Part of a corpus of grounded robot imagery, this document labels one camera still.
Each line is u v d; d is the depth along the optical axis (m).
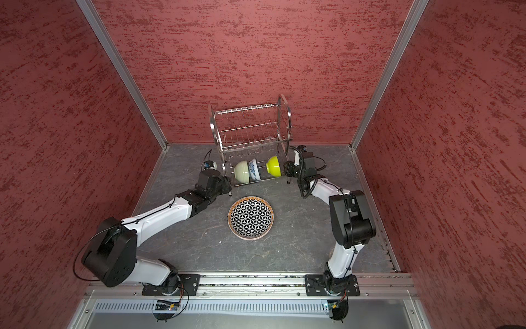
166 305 0.72
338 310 0.70
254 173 0.92
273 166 0.96
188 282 0.75
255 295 0.73
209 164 0.78
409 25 0.74
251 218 0.90
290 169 0.85
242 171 0.92
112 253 0.43
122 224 0.46
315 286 0.74
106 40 0.78
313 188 0.63
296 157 0.87
